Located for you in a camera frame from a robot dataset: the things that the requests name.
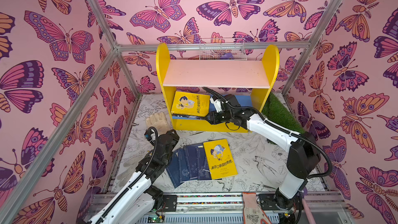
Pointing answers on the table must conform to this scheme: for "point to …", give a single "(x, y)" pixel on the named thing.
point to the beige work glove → (158, 121)
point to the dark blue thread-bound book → (173, 169)
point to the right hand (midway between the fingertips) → (207, 114)
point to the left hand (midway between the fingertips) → (175, 130)
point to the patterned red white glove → (253, 213)
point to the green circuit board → (156, 220)
